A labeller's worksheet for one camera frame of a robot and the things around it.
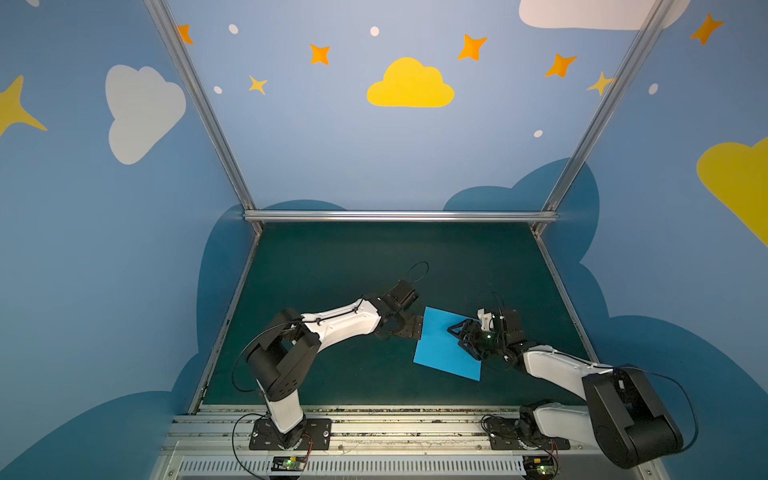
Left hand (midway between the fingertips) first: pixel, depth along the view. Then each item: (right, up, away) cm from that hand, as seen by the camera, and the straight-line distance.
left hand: (411, 330), depth 88 cm
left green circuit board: (-31, -28, -16) cm, 45 cm away
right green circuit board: (+30, -29, -16) cm, 45 cm away
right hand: (+13, -2, +2) cm, 14 cm away
